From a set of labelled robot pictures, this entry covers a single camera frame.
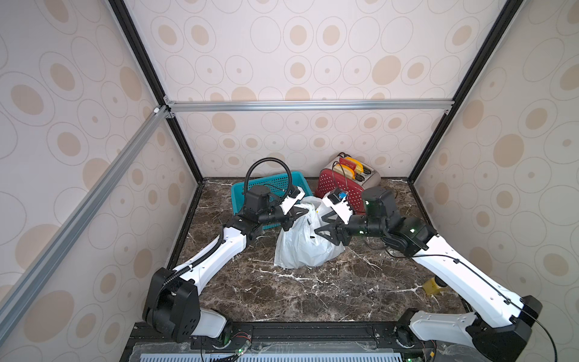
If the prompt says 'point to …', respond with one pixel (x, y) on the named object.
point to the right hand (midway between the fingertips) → (319, 228)
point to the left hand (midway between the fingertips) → (310, 209)
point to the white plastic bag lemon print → (301, 246)
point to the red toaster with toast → (350, 174)
